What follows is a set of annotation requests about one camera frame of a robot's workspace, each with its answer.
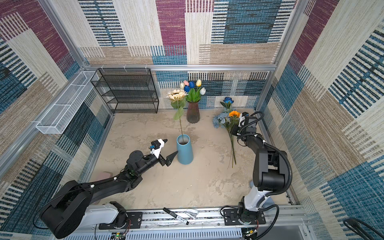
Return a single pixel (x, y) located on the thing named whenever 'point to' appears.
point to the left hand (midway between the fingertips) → (171, 144)
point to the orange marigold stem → (234, 121)
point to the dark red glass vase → (193, 114)
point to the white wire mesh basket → (56, 119)
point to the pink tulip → (186, 83)
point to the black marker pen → (177, 217)
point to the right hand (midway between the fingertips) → (232, 128)
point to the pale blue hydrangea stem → (219, 120)
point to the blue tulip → (192, 85)
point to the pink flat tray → (100, 175)
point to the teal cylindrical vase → (184, 149)
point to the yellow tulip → (198, 83)
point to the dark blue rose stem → (228, 101)
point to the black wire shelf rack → (127, 90)
